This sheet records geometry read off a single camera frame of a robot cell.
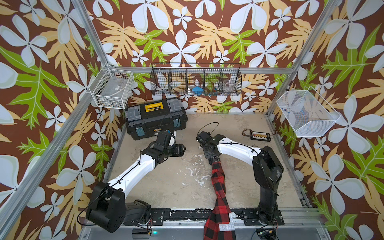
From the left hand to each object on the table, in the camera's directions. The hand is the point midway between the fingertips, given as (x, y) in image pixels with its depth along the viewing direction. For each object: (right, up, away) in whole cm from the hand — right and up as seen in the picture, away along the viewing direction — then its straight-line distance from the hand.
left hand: (181, 146), depth 85 cm
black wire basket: (+22, +43, +13) cm, 50 cm away
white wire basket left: (-41, +34, +1) cm, 53 cm away
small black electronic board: (+55, +5, +20) cm, 58 cm away
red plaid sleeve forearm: (+19, -35, -16) cm, 43 cm away
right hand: (+18, -5, +8) cm, 20 cm away
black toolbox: (-20, +17, +10) cm, 28 cm away
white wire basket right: (+71, +20, -2) cm, 74 cm away
